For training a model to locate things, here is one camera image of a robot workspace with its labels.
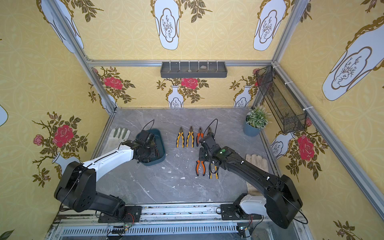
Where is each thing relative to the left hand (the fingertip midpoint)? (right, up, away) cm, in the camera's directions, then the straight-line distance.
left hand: (154, 152), depth 91 cm
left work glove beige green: (-28, +10, +13) cm, 32 cm away
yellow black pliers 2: (+22, +11, +15) cm, 28 cm away
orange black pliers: (+35, +13, +16) cm, 40 cm away
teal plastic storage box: (+2, +4, +7) cm, 8 cm away
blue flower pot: (+61, +13, +7) cm, 63 cm away
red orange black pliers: (+27, +7, +12) cm, 30 cm away
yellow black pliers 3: (+33, -2, -24) cm, 41 cm away
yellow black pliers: (+15, +10, +14) cm, 23 cm away
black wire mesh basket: (+78, +23, -7) cm, 82 cm away
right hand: (+29, 0, -7) cm, 29 cm away
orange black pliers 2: (+27, -6, -1) cm, 27 cm away
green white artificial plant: (+65, +22, +4) cm, 68 cm away
